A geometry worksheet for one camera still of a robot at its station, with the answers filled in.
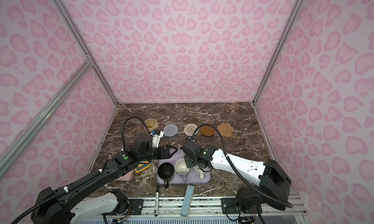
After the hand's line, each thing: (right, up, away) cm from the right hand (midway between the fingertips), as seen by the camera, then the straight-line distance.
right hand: (189, 159), depth 79 cm
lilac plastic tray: (+2, -11, +4) cm, 12 cm away
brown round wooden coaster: (+12, +13, +24) cm, 30 cm away
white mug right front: (+5, -5, -3) cm, 8 cm away
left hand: (-8, +7, -4) cm, 11 cm away
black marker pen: (-17, -20, -4) cm, 26 cm away
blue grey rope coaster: (-14, +13, +24) cm, 31 cm away
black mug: (-14, -8, +4) cm, 16 cm away
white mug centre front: (-5, -7, +6) cm, 10 cm away
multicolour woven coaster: (0, +14, +25) cm, 28 cm away
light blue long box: (-2, -23, -8) cm, 25 cm away
